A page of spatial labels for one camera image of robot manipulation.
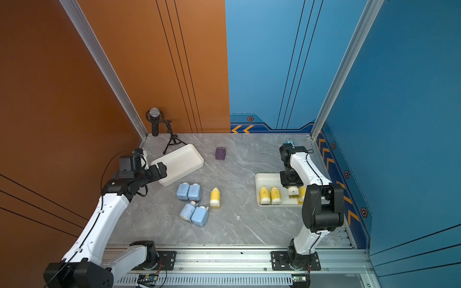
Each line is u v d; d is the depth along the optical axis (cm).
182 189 87
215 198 83
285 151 67
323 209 46
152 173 70
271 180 101
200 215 79
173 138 109
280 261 72
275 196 83
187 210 79
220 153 106
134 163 60
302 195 83
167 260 74
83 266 39
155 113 97
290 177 75
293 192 81
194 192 86
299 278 70
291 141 115
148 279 72
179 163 106
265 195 83
